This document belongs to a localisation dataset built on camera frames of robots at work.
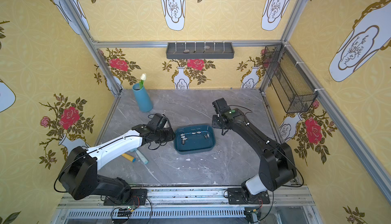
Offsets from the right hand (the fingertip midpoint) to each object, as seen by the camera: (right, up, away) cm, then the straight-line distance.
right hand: (213, 124), depth 86 cm
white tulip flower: (-40, +27, +1) cm, 48 cm away
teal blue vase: (-45, +12, +17) cm, 49 cm away
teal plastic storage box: (-14, -10, +6) cm, 18 cm away
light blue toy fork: (-40, -20, -1) cm, 44 cm away
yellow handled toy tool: (-45, -19, -3) cm, 49 cm away
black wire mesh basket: (+39, +17, -12) cm, 45 cm away
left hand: (-22, -7, 0) cm, 23 cm away
